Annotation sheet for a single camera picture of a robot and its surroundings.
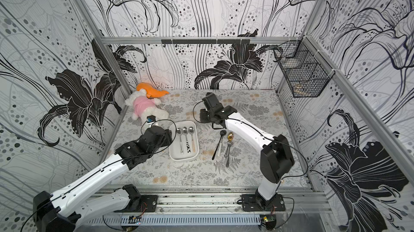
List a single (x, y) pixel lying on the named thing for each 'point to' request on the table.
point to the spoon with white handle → (179, 131)
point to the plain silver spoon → (229, 143)
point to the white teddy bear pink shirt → (144, 106)
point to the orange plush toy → (151, 91)
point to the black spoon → (222, 132)
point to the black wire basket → (306, 72)
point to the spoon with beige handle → (191, 131)
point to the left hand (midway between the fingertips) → (169, 137)
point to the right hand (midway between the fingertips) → (204, 114)
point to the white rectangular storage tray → (185, 145)
